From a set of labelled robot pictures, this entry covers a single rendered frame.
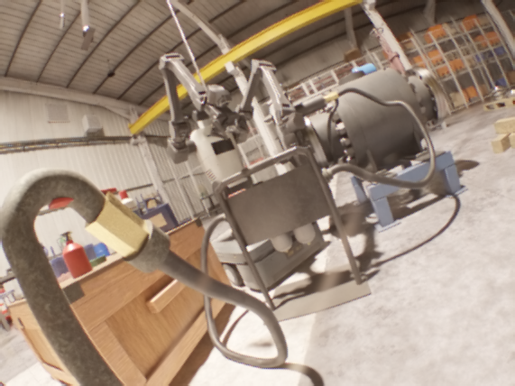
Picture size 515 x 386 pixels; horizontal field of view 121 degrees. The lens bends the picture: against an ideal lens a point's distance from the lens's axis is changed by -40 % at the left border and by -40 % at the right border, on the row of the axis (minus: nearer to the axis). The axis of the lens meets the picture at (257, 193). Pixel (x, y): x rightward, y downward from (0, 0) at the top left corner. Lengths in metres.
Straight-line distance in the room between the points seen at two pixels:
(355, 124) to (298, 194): 0.71
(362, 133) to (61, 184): 1.39
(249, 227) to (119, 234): 0.70
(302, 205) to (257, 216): 0.17
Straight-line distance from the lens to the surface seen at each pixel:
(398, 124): 1.52
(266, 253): 1.19
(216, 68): 10.31
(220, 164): 1.40
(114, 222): 0.26
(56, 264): 1.49
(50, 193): 0.23
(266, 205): 0.88
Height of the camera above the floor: 0.50
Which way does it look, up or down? 2 degrees down
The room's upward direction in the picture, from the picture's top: 24 degrees counter-clockwise
